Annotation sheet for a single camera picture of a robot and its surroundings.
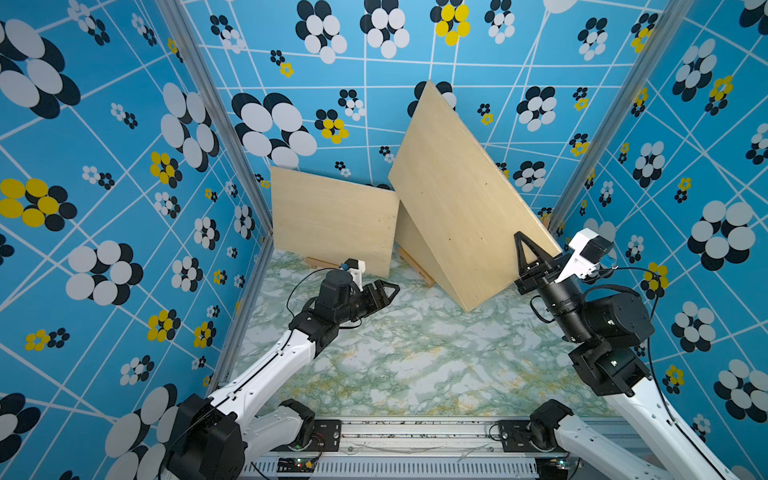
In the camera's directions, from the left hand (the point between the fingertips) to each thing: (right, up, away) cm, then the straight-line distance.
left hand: (397, 290), depth 76 cm
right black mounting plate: (+29, -36, -4) cm, 46 cm away
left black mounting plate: (-18, -36, -3) cm, 40 cm away
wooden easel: (-30, +6, +30) cm, 43 cm away
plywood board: (-21, +20, +20) cm, 35 cm away
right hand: (+23, +13, -24) cm, 36 cm away
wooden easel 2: (+4, +7, +26) cm, 27 cm away
